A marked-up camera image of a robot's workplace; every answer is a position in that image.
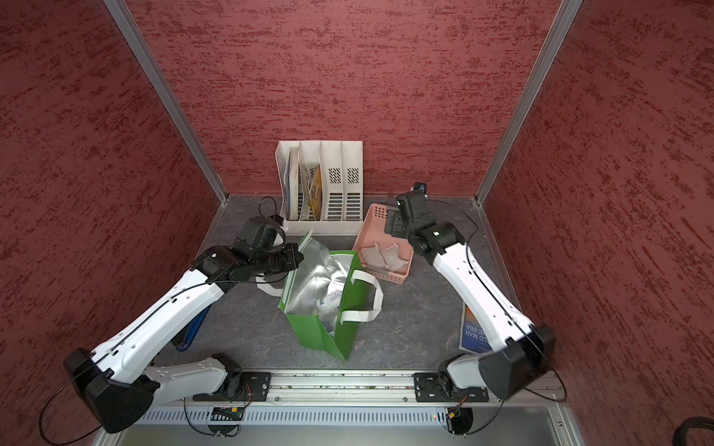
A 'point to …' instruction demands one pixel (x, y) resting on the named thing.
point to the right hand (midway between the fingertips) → (402, 225)
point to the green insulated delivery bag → (322, 294)
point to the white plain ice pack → (390, 257)
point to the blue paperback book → (472, 336)
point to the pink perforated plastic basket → (372, 230)
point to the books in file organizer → (300, 187)
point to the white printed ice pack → (331, 302)
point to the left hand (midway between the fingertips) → (301, 262)
